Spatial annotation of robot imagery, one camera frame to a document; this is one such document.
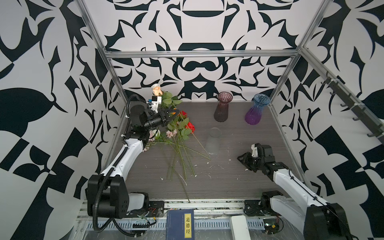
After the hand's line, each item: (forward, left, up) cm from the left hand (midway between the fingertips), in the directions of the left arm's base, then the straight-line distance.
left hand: (180, 108), depth 71 cm
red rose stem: (-9, 0, -34) cm, 35 cm away
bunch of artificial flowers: (+6, +3, -32) cm, 33 cm away
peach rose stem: (+11, +12, +2) cm, 16 cm away
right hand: (-13, -32, -28) cm, 45 cm away
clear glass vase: (-3, -18, -30) cm, 35 cm away
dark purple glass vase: (+23, -28, -32) cm, 48 cm away
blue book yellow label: (-42, +1, -33) cm, 54 cm away
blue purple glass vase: (+15, -47, -25) cm, 55 cm away
